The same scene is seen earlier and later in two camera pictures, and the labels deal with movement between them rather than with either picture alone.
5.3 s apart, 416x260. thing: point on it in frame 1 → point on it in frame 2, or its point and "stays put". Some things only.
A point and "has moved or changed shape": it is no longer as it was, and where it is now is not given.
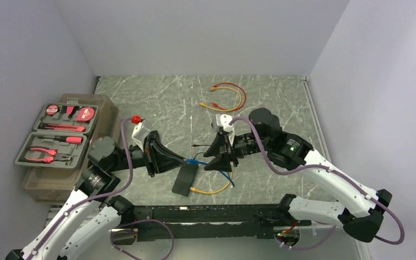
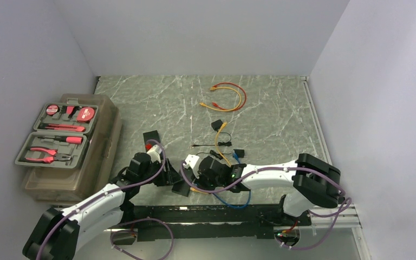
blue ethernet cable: (226, 173) has moved or changed shape
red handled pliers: (50, 159) stays put
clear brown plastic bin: (57, 185) stays put
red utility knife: (75, 128) stays put
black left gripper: (153, 148) → (169, 176)
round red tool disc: (52, 109) stays put
